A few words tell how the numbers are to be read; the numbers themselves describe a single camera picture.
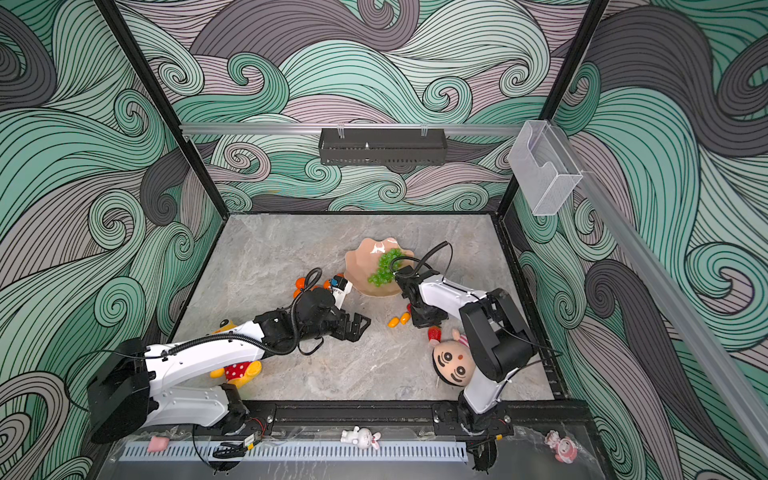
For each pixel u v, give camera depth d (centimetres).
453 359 75
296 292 95
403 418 74
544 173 73
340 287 70
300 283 97
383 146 96
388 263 100
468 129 96
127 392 39
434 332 86
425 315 77
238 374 76
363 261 103
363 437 68
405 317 90
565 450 67
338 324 69
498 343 46
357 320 70
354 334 69
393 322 90
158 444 68
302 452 70
